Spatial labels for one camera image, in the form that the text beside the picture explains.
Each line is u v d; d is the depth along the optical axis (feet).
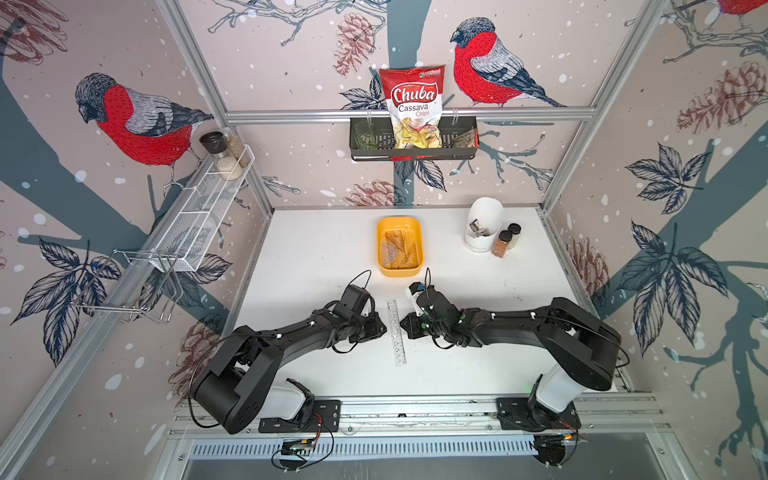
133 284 1.91
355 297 2.33
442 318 2.23
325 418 2.40
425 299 2.35
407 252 3.51
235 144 2.79
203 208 2.59
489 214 3.40
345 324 2.17
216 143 2.54
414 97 2.67
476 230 3.42
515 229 3.31
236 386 1.38
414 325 2.51
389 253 3.51
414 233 3.62
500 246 3.32
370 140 3.03
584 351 1.48
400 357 2.73
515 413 2.39
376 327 2.55
